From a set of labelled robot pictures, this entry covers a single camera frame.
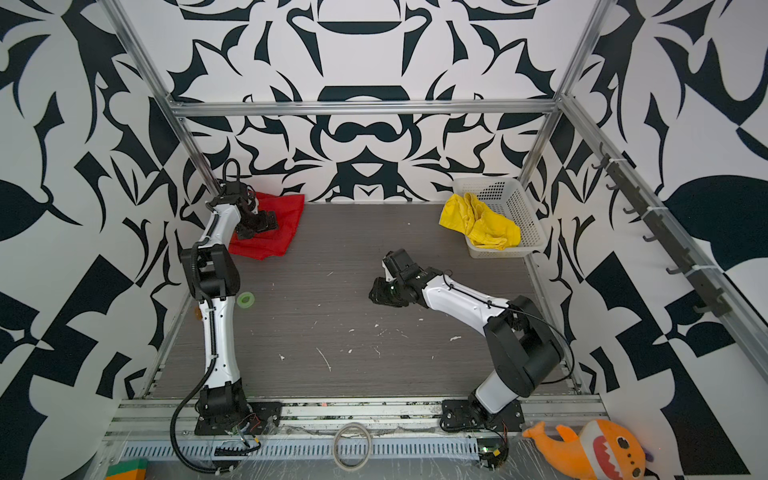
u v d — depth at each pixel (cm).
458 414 74
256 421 73
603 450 63
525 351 44
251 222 96
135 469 66
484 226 102
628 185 64
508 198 118
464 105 176
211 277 68
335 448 70
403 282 68
